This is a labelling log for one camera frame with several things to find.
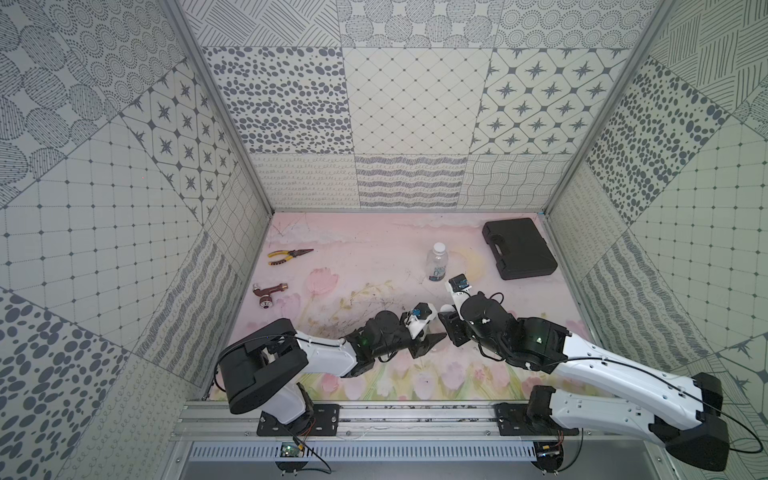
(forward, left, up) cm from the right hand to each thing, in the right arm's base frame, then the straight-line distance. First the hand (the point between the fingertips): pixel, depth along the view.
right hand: (449, 314), depth 73 cm
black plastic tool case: (+32, -30, -14) cm, 46 cm away
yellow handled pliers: (+31, +52, -16) cm, 63 cm away
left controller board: (-27, +39, -20) cm, 51 cm away
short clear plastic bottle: (+21, +1, -7) cm, 22 cm away
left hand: (+1, +1, -5) cm, 5 cm away
